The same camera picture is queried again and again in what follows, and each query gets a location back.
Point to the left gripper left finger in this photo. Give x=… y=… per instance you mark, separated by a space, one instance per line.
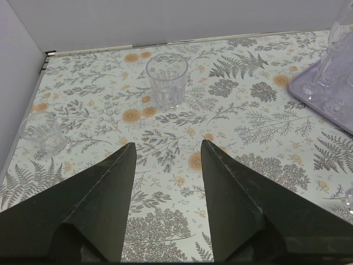
x=82 y=217

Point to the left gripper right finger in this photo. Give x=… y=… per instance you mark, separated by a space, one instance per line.
x=254 y=220

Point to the ribbed tumbler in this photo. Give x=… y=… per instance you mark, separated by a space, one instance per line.
x=349 y=199

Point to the faint glass edge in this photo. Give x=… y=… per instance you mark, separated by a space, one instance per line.
x=44 y=132

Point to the small glass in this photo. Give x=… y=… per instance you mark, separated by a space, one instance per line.
x=339 y=103

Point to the champagne flute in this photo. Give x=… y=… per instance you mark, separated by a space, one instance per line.
x=339 y=44

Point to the floral table mat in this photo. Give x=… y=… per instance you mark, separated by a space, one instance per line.
x=168 y=220

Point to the faceted tumbler back left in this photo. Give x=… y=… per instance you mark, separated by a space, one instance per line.
x=167 y=75

